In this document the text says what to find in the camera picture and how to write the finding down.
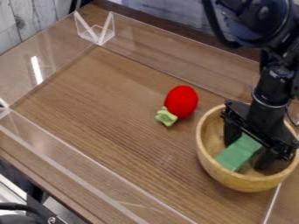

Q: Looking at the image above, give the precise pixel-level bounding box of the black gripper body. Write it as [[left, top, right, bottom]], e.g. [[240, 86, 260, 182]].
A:
[[221, 90, 299, 161]]

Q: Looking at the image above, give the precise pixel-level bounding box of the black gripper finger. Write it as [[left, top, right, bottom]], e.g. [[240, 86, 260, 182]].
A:
[[256, 147, 286, 171], [225, 118, 242, 146]]

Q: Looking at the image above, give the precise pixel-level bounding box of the light wooden bowl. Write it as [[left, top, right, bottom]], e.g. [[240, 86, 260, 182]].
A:
[[196, 105, 299, 193]]

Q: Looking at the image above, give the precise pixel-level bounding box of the green rectangular block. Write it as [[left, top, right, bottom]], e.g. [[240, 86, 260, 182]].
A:
[[216, 134, 264, 172]]

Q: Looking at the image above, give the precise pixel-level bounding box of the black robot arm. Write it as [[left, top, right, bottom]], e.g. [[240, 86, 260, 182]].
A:
[[202, 0, 299, 170]]

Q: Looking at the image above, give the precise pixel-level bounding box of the red toy strawberry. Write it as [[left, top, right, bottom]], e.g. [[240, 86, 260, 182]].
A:
[[155, 86, 200, 127]]

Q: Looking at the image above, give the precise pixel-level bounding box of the clear acrylic enclosure wall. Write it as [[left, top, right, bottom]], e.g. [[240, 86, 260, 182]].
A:
[[0, 9, 299, 224]]

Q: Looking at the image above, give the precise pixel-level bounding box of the black metal bracket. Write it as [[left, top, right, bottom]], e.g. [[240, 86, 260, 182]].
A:
[[26, 196, 69, 224]]

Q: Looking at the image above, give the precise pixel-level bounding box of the black cable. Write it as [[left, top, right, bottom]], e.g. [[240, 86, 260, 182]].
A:
[[0, 200, 45, 224]]

